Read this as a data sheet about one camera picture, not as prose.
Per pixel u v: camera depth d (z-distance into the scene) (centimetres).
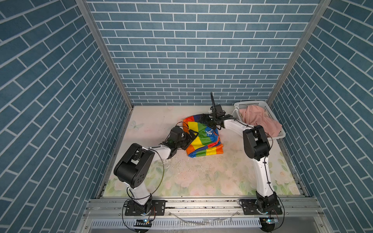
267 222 72
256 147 60
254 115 102
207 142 96
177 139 75
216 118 83
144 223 72
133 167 47
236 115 104
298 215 75
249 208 73
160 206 74
